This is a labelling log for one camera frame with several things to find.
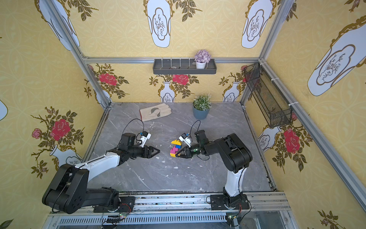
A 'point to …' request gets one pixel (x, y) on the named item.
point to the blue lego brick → (178, 146)
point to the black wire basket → (274, 108)
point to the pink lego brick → (173, 150)
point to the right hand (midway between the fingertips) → (178, 157)
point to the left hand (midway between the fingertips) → (157, 151)
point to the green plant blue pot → (201, 105)
